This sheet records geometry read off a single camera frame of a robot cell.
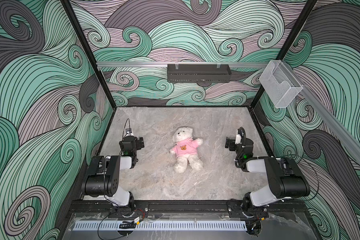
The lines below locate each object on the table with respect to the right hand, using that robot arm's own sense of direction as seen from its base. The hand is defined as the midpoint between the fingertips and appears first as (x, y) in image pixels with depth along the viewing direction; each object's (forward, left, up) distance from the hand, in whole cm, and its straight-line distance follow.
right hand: (235, 137), depth 94 cm
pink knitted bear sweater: (-8, +31, +1) cm, 33 cm away
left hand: (-1, +67, 0) cm, 67 cm away
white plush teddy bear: (-20, +35, +2) cm, 41 cm away
